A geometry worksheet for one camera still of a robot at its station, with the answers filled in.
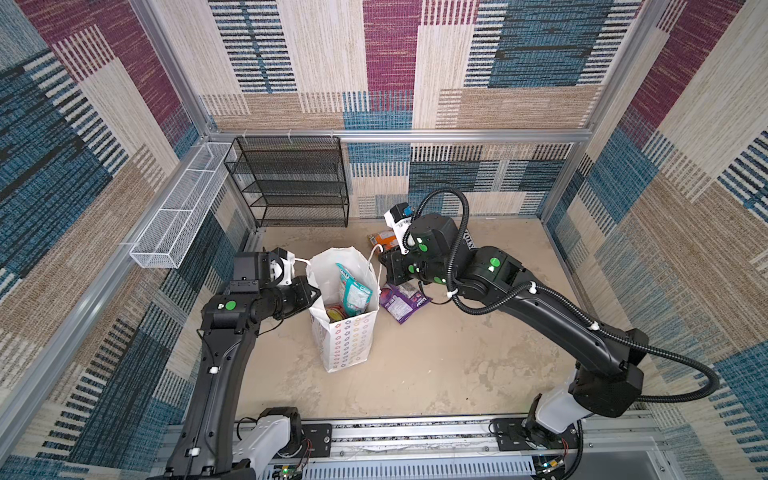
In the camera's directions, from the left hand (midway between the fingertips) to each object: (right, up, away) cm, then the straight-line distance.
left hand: (320, 286), depth 70 cm
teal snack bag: (+7, -3, +8) cm, 11 cm away
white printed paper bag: (+5, -13, 0) cm, 15 cm away
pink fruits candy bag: (+1, -9, +14) cm, 17 cm away
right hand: (+14, +6, -6) cm, 17 cm away
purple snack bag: (+20, -7, +22) cm, 31 cm away
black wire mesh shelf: (-19, +34, +41) cm, 56 cm away
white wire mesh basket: (-35, +11, -1) cm, 37 cm away
